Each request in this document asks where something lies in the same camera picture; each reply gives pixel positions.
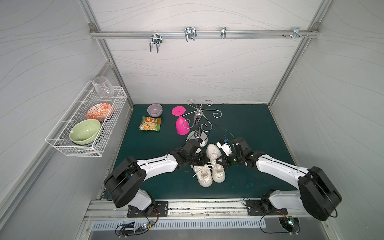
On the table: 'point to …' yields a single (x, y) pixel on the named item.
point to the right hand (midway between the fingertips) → (216, 160)
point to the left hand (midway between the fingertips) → (211, 161)
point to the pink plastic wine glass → (182, 126)
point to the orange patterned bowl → (102, 111)
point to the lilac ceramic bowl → (154, 110)
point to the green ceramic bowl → (85, 132)
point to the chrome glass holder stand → (202, 125)
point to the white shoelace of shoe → (199, 169)
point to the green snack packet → (148, 123)
